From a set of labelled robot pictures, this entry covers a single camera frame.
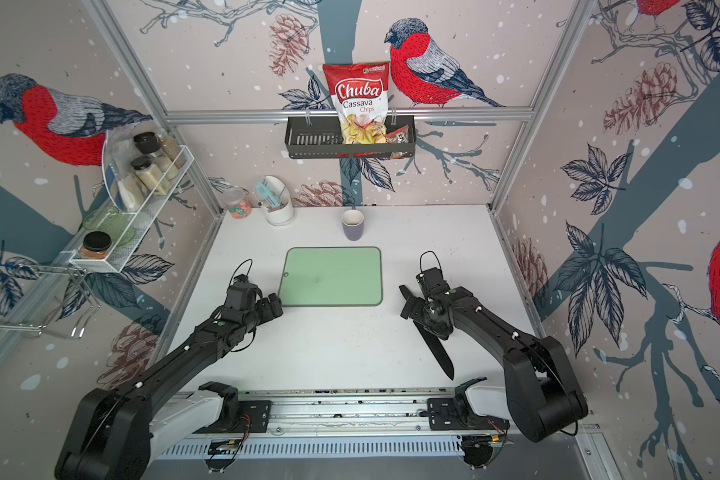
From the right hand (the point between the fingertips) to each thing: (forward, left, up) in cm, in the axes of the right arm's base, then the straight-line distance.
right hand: (415, 316), depth 88 cm
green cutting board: (+15, +28, -3) cm, 32 cm away
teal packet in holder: (+38, +51, +13) cm, 64 cm away
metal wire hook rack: (-8, +74, +34) cm, 82 cm away
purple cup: (+31, +21, +6) cm, 38 cm away
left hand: (+3, +43, +4) cm, 43 cm away
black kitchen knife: (-6, -6, -3) cm, 9 cm away
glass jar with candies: (+43, +68, +5) cm, 80 cm away
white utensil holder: (+38, +49, +2) cm, 62 cm away
